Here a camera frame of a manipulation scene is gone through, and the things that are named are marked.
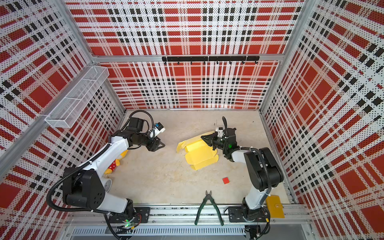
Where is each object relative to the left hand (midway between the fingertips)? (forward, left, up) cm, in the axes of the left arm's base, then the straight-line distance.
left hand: (162, 142), depth 86 cm
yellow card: (-32, -60, -12) cm, 69 cm away
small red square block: (-18, -37, -14) cm, 44 cm away
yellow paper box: (+1, -21, -17) cm, 27 cm away
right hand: (+4, -23, 0) cm, 23 cm away
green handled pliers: (-26, -27, -14) cm, 40 cm away
